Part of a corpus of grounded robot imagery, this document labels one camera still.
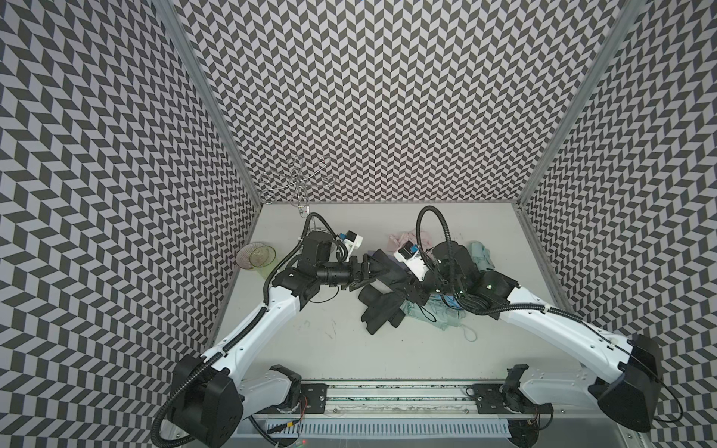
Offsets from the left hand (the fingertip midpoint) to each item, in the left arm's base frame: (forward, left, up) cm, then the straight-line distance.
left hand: (381, 277), depth 71 cm
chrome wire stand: (+29, +25, +9) cm, 39 cm away
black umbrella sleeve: (0, -2, +3) cm, 4 cm away
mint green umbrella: (-3, -18, -18) cm, 26 cm away
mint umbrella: (+19, -36, -19) cm, 45 cm away
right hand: (-1, -5, -2) cm, 5 cm away
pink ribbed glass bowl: (+20, +48, -17) cm, 55 cm away
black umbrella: (-1, 0, -17) cm, 17 cm away
